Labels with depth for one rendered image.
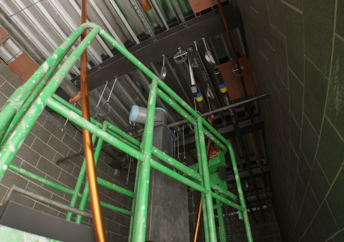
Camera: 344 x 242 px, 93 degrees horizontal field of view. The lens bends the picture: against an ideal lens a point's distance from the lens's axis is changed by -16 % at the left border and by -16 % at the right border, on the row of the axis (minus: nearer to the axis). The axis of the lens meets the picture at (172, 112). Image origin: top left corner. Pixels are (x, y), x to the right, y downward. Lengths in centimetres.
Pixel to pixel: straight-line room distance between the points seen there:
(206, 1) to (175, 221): 203
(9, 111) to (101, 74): 193
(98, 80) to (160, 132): 134
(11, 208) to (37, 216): 8
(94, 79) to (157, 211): 202
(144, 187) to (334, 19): 86
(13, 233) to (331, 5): 102
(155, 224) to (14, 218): 51
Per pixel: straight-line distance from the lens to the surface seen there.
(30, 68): 323
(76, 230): 77
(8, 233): 53
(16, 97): 71
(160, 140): 147
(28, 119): 62
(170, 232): 94
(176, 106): 136
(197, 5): 226
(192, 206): 162
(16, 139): 58
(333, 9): 76
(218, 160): 170
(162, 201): 94
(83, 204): 127
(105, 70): 247
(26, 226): 72
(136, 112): 168
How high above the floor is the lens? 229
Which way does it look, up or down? 46 degrees up
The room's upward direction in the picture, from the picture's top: straight up
